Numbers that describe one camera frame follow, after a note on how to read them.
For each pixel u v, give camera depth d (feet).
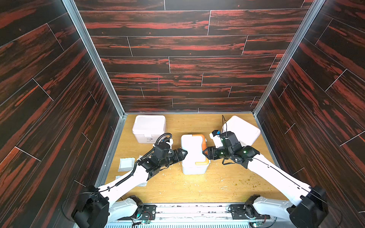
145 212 2.41
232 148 1.92
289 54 2.71
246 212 2.21
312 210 1.23
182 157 2.31
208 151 2.28
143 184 2.70
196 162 2.53
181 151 2.41
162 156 2.03
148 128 2.98
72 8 2.18
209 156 2.28
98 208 1.30
